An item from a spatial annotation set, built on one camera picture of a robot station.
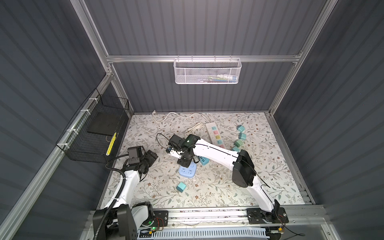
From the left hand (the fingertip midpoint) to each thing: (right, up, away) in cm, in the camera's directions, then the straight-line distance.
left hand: (152, 158), depth 87 cm
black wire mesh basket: (-27, +10, -20) cm, 35 cm away
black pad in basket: (-21, +20, -11) cm, 31 cm away
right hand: (+19, -2, 0) cm, 20 cm away
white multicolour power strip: (+39, +12, +18) cm, 45 cm away
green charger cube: (+54, +7, +13) cm, 57 cm away
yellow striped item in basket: (-14, +10, -17) cm, 25 cm away
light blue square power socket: (+22, -8, 0) cm, 23 cm away
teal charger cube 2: (+59, +12, +18) cm, 62 cm away
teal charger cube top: (+59, +17, +22) cm, 65 cm away
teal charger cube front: (+17, -15, -4) cm, 23 cm away
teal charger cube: (+53, +3, +12) cm, 54 cm away
